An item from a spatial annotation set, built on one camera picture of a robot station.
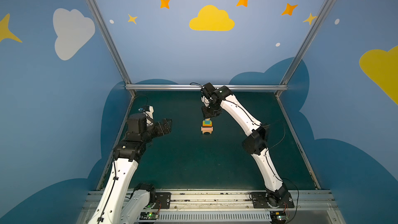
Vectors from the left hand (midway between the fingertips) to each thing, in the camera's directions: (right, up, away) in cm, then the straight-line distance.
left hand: (166, 122), depth 73 cm
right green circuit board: (+53, -45, -2) cm, 70 cm away
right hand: (+21, +3, +16) cm, 26 cm away
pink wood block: (+20, -6, +22) cm, 31 cm away
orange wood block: (+21, -4, +20) cm, 29 cm away
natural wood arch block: (+22, -8, +23) cm, 33 cm away
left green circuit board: (-8, -43, -3) cm, 44 cm away
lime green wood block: (+19, -2, +19) cm, 27 cm away
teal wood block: (+21, -2, +19) cm, 28 cm away
